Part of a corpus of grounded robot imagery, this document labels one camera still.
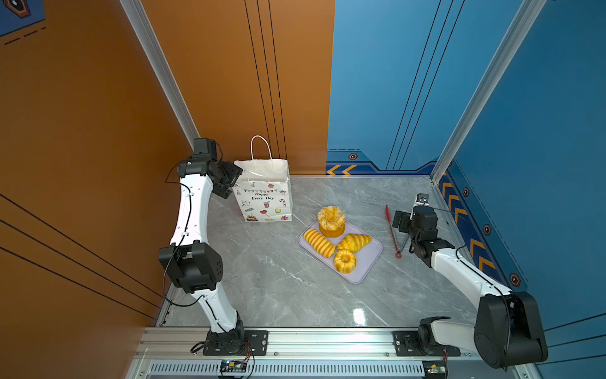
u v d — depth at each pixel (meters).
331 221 0.95
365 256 0.92
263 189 0.87
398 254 0.93
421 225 0.66
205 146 0.63
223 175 0.70
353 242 0.91
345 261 0.88
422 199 0.74
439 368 0.71
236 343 0.68
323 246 0.91
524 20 0.71
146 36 0.74
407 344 0.72
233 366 0.71
